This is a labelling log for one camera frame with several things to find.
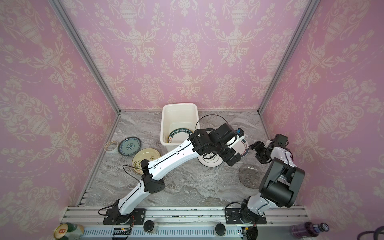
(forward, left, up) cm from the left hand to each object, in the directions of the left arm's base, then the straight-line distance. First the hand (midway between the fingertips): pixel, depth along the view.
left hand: (233, 153), depth 70 cm
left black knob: (-28, +37, -14) cm, 49 cm away
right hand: (+13, -18, -17) cm, 27 cm away
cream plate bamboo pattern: (+11, +48, -24) cm, 55 cm away
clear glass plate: (-2, -15, -23) cm, 28 cm away
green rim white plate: (+25, +30, -21) cm, 44 cm away
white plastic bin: (+39, +32, -22) cm, 55 cm away
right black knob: (-27, +5, -25) cm, 37 cm away
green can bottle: (-30, +70, -14) cm, 78 cm away
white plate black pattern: (-5, +12, +4) cm, 14 cm away
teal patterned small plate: (+17, +62, -24) cm, 69 cm away
